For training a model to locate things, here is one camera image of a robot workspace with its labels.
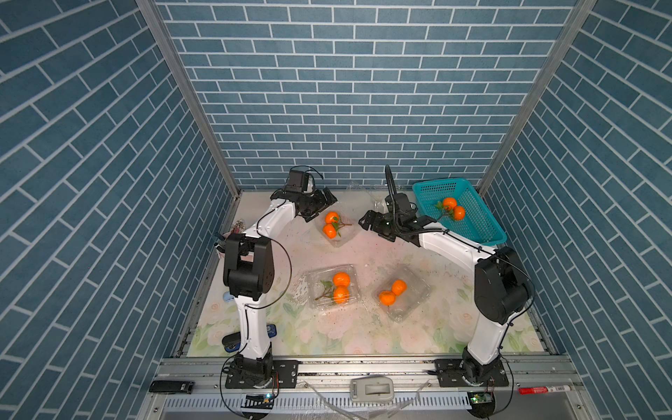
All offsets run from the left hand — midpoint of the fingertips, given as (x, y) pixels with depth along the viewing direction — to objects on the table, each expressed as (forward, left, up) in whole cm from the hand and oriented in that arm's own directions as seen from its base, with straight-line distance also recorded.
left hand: (335, 204), depth 96 cm
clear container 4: (-26, -30, -15) cm, 43 cm away
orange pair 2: (-28, -2, -11) cm, 30 cm away
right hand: (-9, -12, -1) cm, 15 cm away
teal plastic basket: (0, -59, -10) cm, 59 cm away
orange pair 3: (-31, -18, -10) cm, 38 cm away
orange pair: (-2, +1, -10) cm, 10 cm away
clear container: (-2, -4, -15) cm, 16 cm away
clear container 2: (+8, -11, -5) cm, 14 cm away
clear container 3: (-26, +9, -14) cm, 31 cm away
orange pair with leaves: (+10, -49, -11) cm, 52 cm away
